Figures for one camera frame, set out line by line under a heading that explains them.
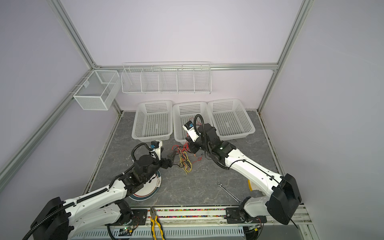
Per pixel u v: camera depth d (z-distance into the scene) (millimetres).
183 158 921
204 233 643
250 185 826
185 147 821
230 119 1154
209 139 560
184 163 868
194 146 671
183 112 1157
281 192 400
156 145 667
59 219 402
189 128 643
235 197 794
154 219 723
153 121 1129
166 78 990
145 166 591
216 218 744
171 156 701
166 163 707
